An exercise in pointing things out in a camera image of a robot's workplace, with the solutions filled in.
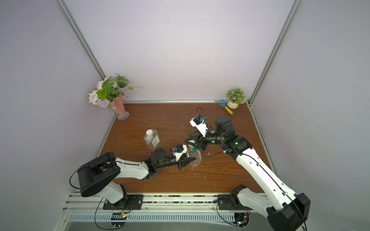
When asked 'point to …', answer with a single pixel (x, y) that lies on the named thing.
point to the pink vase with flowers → (109, 94)
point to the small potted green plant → (236, 96)
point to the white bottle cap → (149, 133)
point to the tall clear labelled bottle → (193, 152)
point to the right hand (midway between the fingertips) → (188, 135)
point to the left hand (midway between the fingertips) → (195, 156)
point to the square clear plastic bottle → (151, 139)
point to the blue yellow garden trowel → (222, 103)
